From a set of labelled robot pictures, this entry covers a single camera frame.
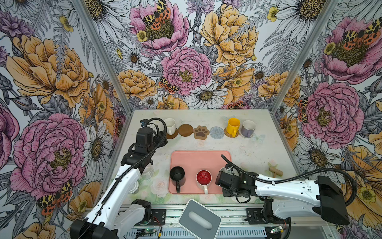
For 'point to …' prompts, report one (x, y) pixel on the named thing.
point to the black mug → (177, 176)
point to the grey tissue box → (199, 220)
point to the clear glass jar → (148, 173)
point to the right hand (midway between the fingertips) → (229, 195)
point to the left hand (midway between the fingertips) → (159, 139)
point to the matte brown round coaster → (185, 130)
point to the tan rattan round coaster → (230, 135)
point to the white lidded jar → (135, 188)
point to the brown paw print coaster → (201, 132)
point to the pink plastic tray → (195, 161)
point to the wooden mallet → (275, 171)
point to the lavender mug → (247, 128)
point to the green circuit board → (148, 231)
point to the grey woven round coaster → (217, 132)
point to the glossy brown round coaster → (173, 136)
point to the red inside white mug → (204, 178)
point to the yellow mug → (233, 126)
